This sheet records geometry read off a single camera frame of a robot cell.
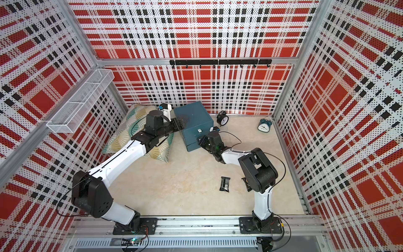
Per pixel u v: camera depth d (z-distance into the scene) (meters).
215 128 0.89
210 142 0.77
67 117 0.69
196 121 0.89
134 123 0.96
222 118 1.11
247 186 0.86
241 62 0.88
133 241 0.69
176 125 0.71
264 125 1.08
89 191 0.42
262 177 0.50
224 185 0.86
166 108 0.73
